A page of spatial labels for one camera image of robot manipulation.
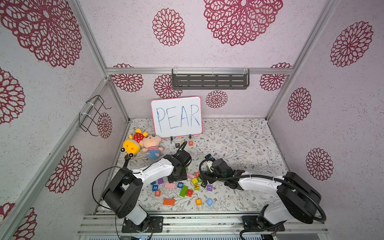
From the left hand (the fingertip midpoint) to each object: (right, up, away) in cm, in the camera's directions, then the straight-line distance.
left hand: (180, 178), depth 87 cm
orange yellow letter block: (+11, -11, -6) cm, 16 cm away
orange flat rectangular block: (-5, -12, -5) cm, 14 cm away
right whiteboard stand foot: (+5, +24, +21) cm, 33 cm away
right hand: (+14, +4, 0) cm, 14 cm away
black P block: (-3, +18, +16) cm, 24 cm away
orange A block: (+6, +19, +18) cm, 27 cm away
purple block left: (-12, -1, 0) cm, 12 cm away
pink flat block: (-6, -4, -2) cm, 7 cm away
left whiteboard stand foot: (-8, +23, +20) cm, 31 cm away
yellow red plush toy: (-31, +19, +9) cm, 38 cm away
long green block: (+2, -6, -3) cm, 7 cm away
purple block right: (+17, -5, -2) cm, 18 cm away
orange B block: (-12, -7, -4) cm, 15 cm away
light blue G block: (+16, -10, -7) cm, 21 cm away
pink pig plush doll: (-20, +19, +10) cm, 30 cm away
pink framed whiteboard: (-4, +38, +17) cm, 41 cm away
